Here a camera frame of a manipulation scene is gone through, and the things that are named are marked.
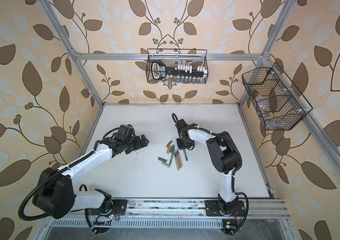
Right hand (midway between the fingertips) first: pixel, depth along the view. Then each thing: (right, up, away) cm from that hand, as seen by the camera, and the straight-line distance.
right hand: (183, 147), depth 96 cm
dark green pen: (+1, -4, -3) cm, 5 cm away
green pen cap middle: (-7, 0, 0) cm, 7 cm away
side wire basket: (+46, +26, -23) cm, 58 cm away
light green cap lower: (-11, -9, -7) cm, 16 cm away
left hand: (-23, +5, -11) cm, 26 cm away
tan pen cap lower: (-10, -1, -1) cm, 10 cm away
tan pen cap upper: (-10, +2, +3) cm, 10 cm away
